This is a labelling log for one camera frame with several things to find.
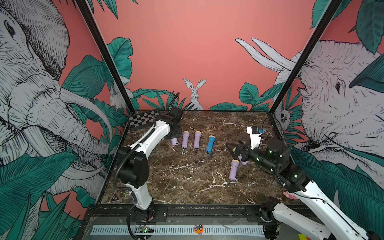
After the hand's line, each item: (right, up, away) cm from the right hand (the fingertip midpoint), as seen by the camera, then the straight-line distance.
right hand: (232, 140), depth 65 cm
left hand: (-27, +2, +24) cm, 37 cm away
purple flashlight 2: (-23, 0, +37) cm, 43 cm away
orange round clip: (-14, -42, +3) cm, 44 cm away
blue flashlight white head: (-5, -4, +36) cm, 36 cm away
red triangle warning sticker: (-60, -32, +14) cm, 69 cm away
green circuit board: (-41, -43, +5) cm, 59 cm away
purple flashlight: (-29, -3, +21) cm, 36 cm away
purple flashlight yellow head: (-15, -3, +36) cm, 39 cm away
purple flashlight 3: (+6, -20, +21) cm, 30 cm away
